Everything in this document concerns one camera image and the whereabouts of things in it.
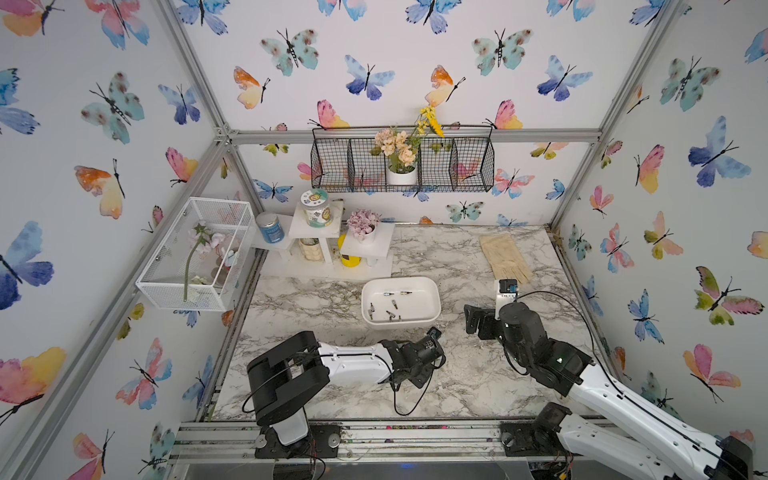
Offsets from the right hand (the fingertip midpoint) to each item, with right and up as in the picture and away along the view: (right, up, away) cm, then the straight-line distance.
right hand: (484, 304), depth 76 cm
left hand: (-14, -19, +9) cm, 25 cm away
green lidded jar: (-44, +24, +8) cm, 51 cm away
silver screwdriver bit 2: (-23, -6, +20) cm, 31 cm away
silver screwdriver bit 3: (-30, -5, +20) cm, 36 cm away
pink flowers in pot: (-32, +21, +10) cm, 39 cm away
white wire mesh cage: (-69, +10, -5) cm, 70 cm away
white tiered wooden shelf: (-44, +14, +25) cm, 52 cm away
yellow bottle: (-39, +11, +26) cm, 48 cm away
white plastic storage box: (-21, -3, +22) cm, 30 cm away
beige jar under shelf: (-51, +14, +27) cm, 60 cm away
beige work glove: (+17, +11, +34) cm, 40 cm away
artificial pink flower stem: (-70, +16, -2) cm, 72 cm away
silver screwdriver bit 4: (-19, 0, +25) cm, 31 cm away
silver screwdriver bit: (-23, -4, +22) cm, 32 cm away
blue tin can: (-60, +21, +13) cm, 64 cm away
